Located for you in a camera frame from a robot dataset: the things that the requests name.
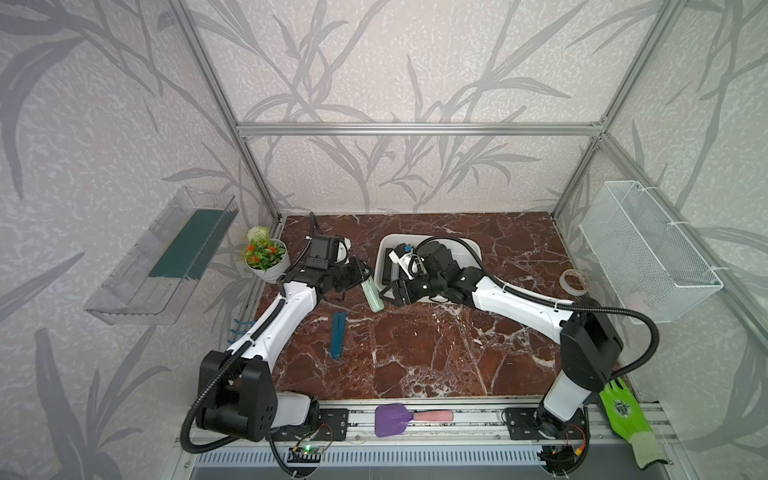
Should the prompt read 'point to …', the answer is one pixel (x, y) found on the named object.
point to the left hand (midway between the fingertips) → (371, 270)
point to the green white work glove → (629, 423)
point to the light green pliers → (372, 295)
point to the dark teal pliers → (338, 328)
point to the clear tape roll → (569, 290)
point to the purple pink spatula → (395, 418)
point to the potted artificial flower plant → (267, 258)
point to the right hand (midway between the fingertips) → (385, 291)
